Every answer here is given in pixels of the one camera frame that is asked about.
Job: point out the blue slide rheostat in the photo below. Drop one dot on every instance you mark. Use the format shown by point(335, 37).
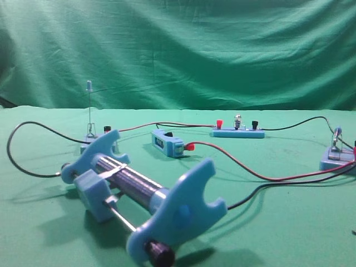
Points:
point(178, 214)

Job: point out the blue knife switch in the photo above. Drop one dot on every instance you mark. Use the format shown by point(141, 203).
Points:
point(337, 154)
point(91, 134)

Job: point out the green cloth backdrop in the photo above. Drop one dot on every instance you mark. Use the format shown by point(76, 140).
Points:
point(200, 55)

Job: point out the blue bulb holder board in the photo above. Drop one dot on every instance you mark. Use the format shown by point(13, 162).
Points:
point(238, 130)

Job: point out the blue battery holder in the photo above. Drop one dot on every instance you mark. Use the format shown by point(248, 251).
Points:
point(167, 144)

